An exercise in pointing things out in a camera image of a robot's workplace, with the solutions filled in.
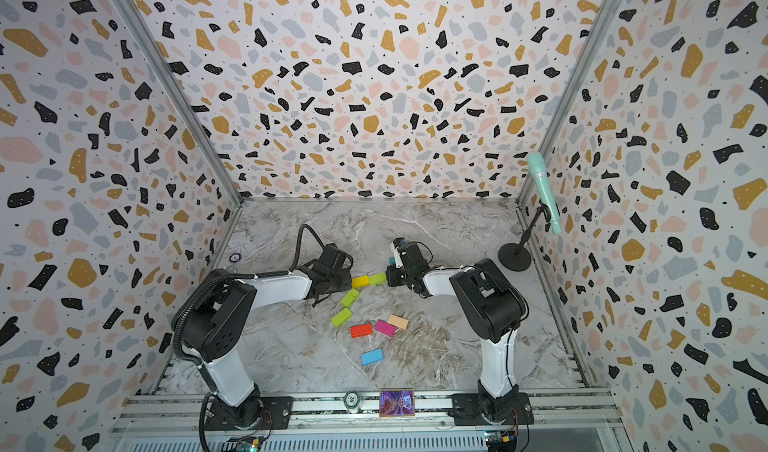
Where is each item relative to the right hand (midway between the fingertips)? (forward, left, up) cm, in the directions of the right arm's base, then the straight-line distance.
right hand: (392, 272), depth 99 cm
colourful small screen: (-38, -3, 0) cm, 38 cm away
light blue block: (-26, +4, -2) cm, 27 cm away
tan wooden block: (-16, -3, -1) cm, 17 cm away
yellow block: (-4, +10, 0) cm, 11 cm away
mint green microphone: (+15, -41, +33) cm, 55 cm away
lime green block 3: (-16, +14, -1) cm, 21 cm away
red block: (-19, +8, -2) cm, 21 cm away
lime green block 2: (-10, +13, +1) cm, 16 cm away
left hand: (-3, +12, +1) cm, 12 cm away
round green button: (-39, +7, +6) cm, 40 cm away
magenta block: (-19, +1, -1) cm, 19 cm away
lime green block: (-3, +5, +1) cm, 6 cm away
